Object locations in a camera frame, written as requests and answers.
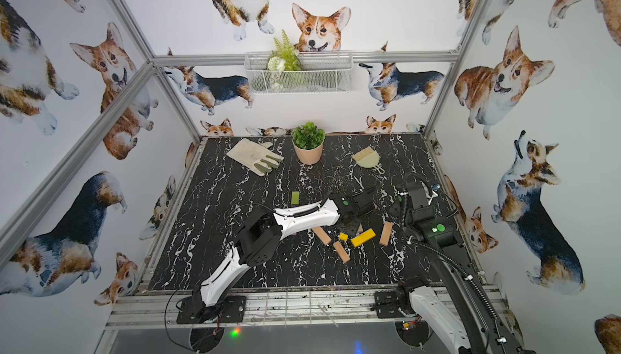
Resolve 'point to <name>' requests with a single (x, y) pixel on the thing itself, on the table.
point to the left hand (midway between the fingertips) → (352, 226)
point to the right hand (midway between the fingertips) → (400, 200)
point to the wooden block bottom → (341, 250)
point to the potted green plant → (308, 141)
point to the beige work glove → (257, 158)
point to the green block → (295, 197)
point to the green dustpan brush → (368, 158)
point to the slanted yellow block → (363, 238)
